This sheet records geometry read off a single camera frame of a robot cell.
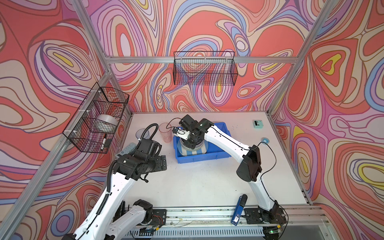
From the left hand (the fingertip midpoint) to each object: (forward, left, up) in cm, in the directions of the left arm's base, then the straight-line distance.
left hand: (159, 162), depth 72 cm
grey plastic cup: (+24, +18, -7) cm, 31 cm away
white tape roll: (+14, +25, +14) cm, 32 cm away
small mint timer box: (+39, -65, -17) cm, 78 cm away
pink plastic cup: (+9, -4, +15) cm, 18 cm away
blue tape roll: (+25, -67, -18) cm, 74 cm away
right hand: (+15, -16, -6) cm, 22 cm away
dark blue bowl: (+13, -19, -7) cm, 24 cm away
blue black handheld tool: (-18, -39, -17) cm, 46 cm away
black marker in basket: (+8, +27, +7) cm, 29 cm away
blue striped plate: (+13, -13, -14) cm, 23 cm away
